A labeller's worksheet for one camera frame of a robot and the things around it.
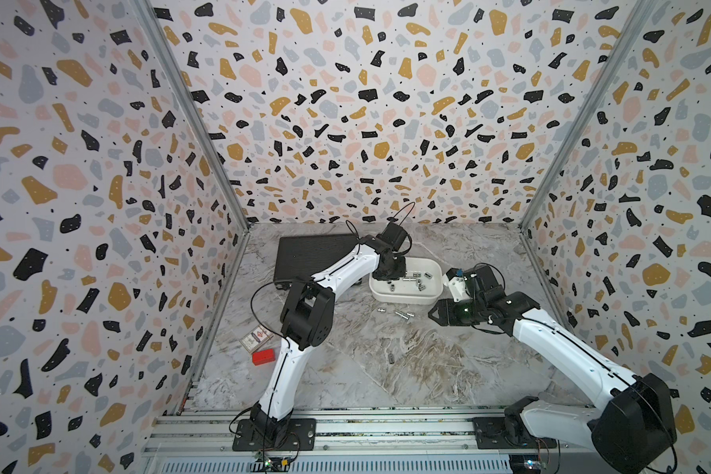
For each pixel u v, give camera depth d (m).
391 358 0.87
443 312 0.73
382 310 0.97
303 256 1.07
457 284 0.75
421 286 1.03
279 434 0.65
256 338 0.88
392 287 1.01
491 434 0.73
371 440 0.73
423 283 1.03
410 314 0.95
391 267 0.84
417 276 1.06
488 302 0.62
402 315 0.96
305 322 0.57
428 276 1.05
